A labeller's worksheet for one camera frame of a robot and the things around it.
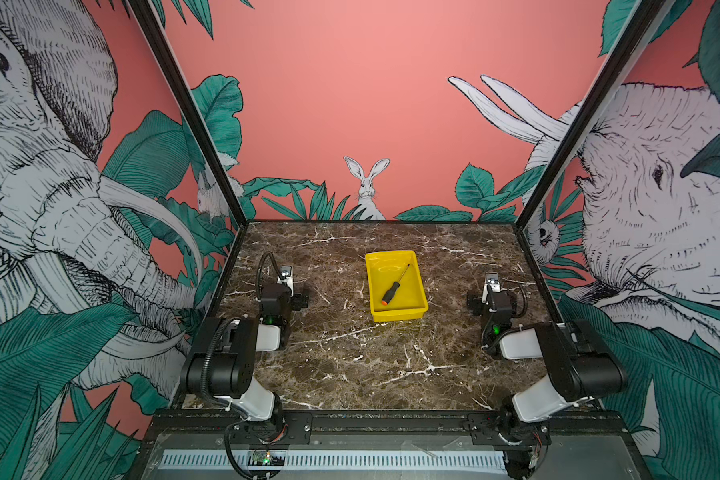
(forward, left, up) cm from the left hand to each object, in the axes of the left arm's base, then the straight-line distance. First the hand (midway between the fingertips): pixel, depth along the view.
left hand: (288, 277), depth 94 cm
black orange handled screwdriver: (-4, -33, -6) cm, 33 cm away
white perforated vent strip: (-48, -18, -8) cm, 52 cm away
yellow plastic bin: (+8, -32, -9) cm, 34 cm away
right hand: (-5, -64, 0) cm, 64 cm away
